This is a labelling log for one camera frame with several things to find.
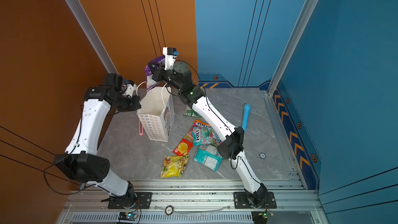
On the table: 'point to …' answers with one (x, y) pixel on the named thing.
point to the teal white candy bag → (208, 156)
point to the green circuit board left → (128, 215)
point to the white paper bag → (156, 110)
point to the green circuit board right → (261, 217)
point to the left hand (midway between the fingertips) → (140, 104)
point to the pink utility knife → (141, 128)
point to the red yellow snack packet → (183, 148)
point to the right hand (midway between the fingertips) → (147, 64)
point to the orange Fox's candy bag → (196, 124)
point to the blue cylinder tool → (245, 115)
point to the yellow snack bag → (174, 166)
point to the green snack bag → (190, 112)
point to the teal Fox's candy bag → (205, 135)
